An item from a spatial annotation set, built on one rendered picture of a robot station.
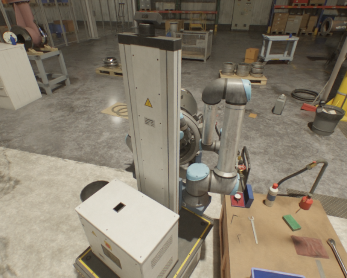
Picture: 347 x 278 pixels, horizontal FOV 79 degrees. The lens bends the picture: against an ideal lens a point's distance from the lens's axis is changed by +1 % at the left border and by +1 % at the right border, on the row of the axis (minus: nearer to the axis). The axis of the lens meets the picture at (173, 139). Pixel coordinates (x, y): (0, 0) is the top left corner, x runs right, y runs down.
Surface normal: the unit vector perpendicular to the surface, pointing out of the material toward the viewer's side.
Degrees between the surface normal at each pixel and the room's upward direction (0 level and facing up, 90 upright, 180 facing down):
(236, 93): 83
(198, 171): 5
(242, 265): 0
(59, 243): 0
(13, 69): 90
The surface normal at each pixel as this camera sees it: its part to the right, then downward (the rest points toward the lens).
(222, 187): -0.20, 0.39
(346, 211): 0.00, -0.83
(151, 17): -0.51, 0.00
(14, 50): 0.97, 0.14
